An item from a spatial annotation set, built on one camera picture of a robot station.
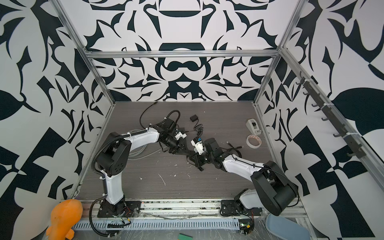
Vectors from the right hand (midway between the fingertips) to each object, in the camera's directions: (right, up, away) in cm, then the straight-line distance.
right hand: (191, 157), depth 84 cm
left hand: (0, +4, 0) cm, 4 cm away
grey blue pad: (+43, -29, -15) cm, 54 cm away
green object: (-3, -30, -18) cm, 35 cm away
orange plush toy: (-54, -20, -20) cm, 61 cm away
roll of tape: (+41, +7, +14) cm, 44 cm away
